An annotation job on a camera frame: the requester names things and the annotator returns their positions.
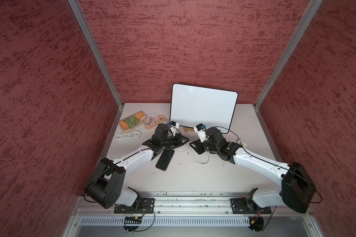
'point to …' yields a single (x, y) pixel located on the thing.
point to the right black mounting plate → (247, 206)
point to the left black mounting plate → (144, 206)
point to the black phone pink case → (164, 159)
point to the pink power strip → (155, 122)
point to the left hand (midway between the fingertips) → (188, 142)
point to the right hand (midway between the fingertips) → (191, 146)
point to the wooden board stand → (186, 129)
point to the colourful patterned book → (133, 122)
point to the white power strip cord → (134, 135)
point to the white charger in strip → (147, 121)
